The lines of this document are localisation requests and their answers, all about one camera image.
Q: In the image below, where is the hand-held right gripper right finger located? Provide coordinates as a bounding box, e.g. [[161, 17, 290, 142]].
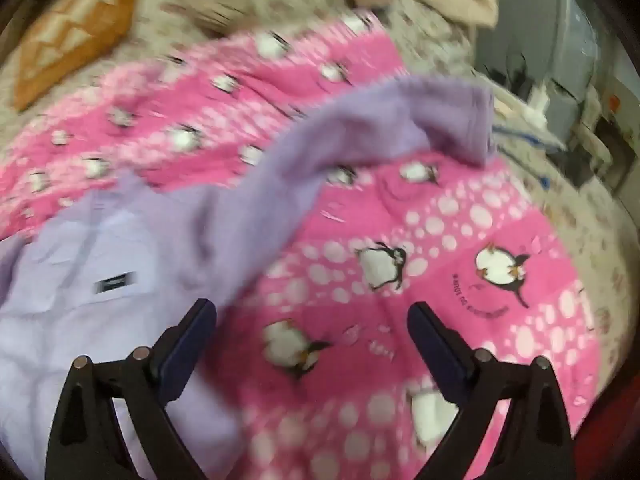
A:
[[406, 301, 577, 480]]

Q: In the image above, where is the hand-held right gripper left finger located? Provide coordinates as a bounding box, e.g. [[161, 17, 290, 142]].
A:
[[45, 298, 236, 480]]

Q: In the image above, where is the lavender garment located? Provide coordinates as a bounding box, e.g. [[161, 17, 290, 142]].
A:
[[0, 80, 497, 480]]

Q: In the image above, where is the pink penguin print blanket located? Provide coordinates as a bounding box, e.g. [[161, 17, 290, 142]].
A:
[[0, 10, 601, 480]]

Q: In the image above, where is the floral bed sheet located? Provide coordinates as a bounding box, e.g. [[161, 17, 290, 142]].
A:
[[0, 0, 636, 411]]

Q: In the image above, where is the grey cabinet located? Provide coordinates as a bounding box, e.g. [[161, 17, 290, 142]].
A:
[[475, 0, 601, 126]]

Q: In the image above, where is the orange patterned cushion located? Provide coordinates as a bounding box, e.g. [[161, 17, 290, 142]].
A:
[[12, 0, 148, 113]]

